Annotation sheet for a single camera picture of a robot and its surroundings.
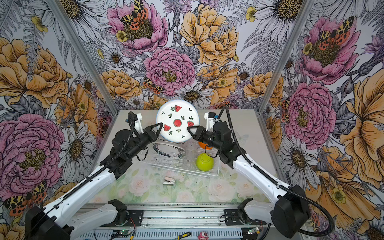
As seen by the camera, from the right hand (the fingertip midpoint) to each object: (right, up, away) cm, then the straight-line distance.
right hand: (187, 133), depth 72 cm
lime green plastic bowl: (+9, -17, +14) cm, 24 cm away
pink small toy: (+7, -44, -7) cm, 45 cm away
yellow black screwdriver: (-2, -47, -2) cm, 47 cm away
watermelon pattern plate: (-5, +8, 0) cm, 10 cm away
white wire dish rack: (-2, -19, +18) cm, 26 cm away
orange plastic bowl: (+8, -9, +26) cm, 29 cm away
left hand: (-11, +2, 0) cm, 11 cm away
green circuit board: (-31, -46, -1) cm, 56 cm away
